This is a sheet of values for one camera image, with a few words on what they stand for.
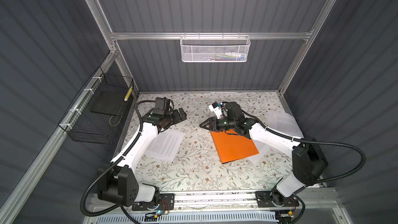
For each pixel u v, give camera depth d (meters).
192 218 0.77
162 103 0.63
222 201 0.75
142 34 1.73
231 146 0.93
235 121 0.65
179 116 0.74
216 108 0.75
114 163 0.42
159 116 0.62
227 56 0.93
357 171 0.45
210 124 0.73
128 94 0.81
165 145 0.94
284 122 1.02
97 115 0.73
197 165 0.85
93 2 0.74
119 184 0.40
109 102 0.82
